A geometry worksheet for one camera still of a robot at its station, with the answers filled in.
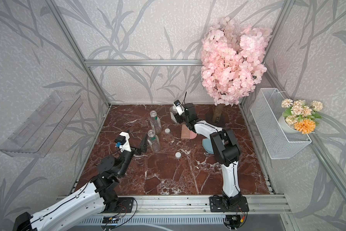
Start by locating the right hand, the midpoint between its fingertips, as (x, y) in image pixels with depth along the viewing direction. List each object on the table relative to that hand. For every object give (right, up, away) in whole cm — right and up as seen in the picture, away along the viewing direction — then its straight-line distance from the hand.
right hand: (178, 109), depth 98 cm
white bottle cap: (-8, -16, +6) cm, 19 cm away
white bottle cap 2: (0, -30, -7) cm, 31 cm away
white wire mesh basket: (+45, -16, -39) cm, 62 cm away
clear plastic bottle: (-15, -9, -3) cm, 18 cm away
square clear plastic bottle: (-3, -1, -2) cm, 4 cm away
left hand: (-18, -13, -30) cm, 37 cm away
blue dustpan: (+20, -24, -2) cm, 31 cm away
